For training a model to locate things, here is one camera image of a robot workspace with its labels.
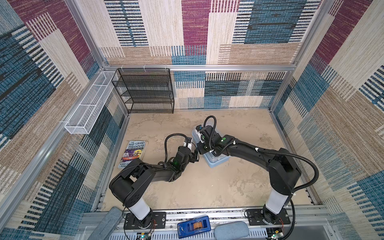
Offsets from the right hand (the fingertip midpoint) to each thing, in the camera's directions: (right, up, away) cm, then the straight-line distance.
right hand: (201, 146), depth 88 cm
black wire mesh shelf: (-39, +38, +22) cm, 59 cm away
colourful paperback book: (-43, -4, +8) cm, 44 cm away
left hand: (-5, 0, +3) cm, 6 cm away
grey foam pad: (+13, -35, -20) cm, 42 cm away
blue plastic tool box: (+6, -7, -3) cm, 10 cm away
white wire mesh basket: (-56, +15, -18) cm, 61 cm away
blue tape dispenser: (-4, -33, -21) cm, 39 cm away
